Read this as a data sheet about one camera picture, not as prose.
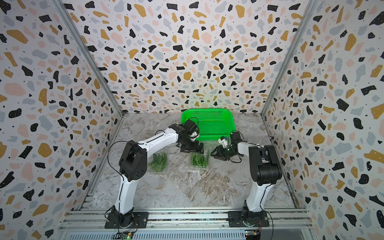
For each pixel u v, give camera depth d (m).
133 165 0.53
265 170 0.51
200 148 0.83
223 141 0.93
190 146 0.83
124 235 0.70
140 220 0.74
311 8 0.72
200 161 0.93
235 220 0.73
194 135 0.83
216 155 0.86
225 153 0.86
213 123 1.16
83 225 0.75
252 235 0.72
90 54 0.86
